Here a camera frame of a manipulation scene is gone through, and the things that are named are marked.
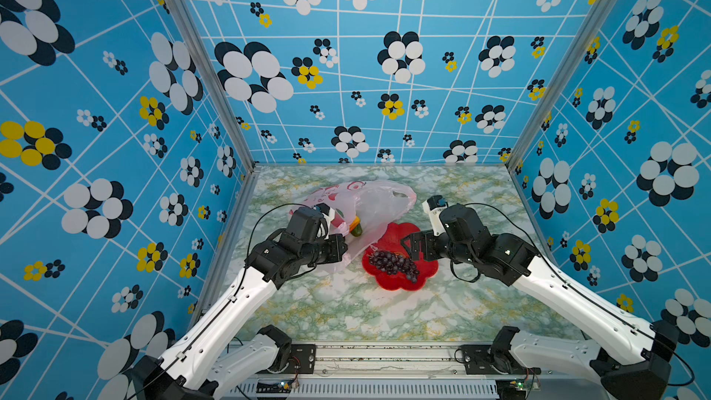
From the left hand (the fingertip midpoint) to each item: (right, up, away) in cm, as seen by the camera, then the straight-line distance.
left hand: (352, 244), depth 73 cm
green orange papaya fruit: (0, +1, +22) cm, 22 cm away
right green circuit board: (+41, -37, -2) cm, 55 cm away
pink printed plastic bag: (+7, +9, +25) cm, 28 cm away
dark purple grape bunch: (+12, -9, +14) cm, 21 cm away
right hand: (+17, +2, -1) cm, 17 cm away
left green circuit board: (-18, -36, -3) cm, 40 cm away
